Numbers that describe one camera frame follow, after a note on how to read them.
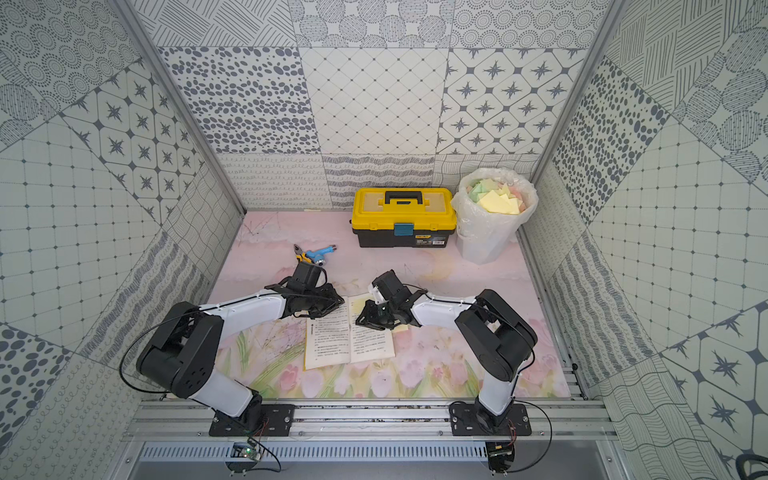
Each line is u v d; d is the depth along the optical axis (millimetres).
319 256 1041
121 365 419
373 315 783
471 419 737
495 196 863
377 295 834
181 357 448
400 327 734
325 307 819
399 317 699
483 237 884
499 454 723
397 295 718
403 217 990
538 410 687
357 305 929
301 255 1053
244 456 701
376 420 760
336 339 854
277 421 732
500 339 471
